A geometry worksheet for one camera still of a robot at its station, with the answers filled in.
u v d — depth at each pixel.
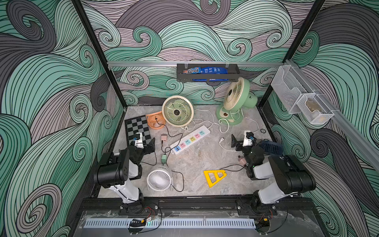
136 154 0.73
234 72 0.94
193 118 1.02
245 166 0.83
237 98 0.87
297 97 0.73
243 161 0.85
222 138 0.98
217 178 0.82
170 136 1.02
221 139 0.98
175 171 0.85
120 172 0.46
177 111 0.98
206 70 0.92
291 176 0.45
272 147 0.82
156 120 1.01
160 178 0.74
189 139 0.97
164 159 0.88
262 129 1.06
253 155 0.70
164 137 0.99
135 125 1.04
